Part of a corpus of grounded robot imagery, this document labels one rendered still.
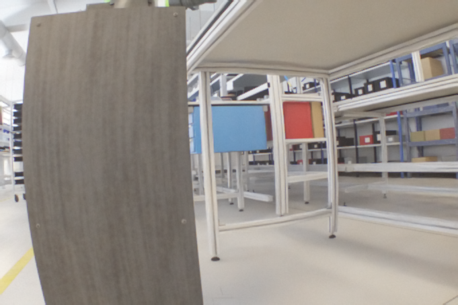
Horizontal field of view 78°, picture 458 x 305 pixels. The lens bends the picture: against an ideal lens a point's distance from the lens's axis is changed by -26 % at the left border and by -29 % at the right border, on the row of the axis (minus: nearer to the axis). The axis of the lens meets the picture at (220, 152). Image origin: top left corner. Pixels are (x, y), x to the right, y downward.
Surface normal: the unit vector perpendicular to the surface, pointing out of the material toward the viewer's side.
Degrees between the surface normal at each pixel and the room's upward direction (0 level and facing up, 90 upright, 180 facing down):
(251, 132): 90
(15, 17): 90
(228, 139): 90
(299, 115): 90
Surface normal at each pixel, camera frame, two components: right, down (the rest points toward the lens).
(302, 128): 0.29, -0.04
